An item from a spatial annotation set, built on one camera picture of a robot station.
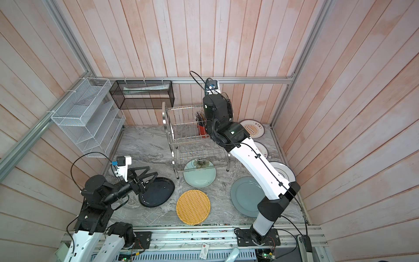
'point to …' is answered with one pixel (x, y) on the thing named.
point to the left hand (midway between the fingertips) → (153, 175)
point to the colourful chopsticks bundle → (201, 118)
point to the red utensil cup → (202, 131)
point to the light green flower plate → (199, 173)
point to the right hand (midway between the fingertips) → (220, 99)
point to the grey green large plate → (245, 194)
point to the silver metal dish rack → (191, 147)
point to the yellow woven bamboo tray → (193, 207)
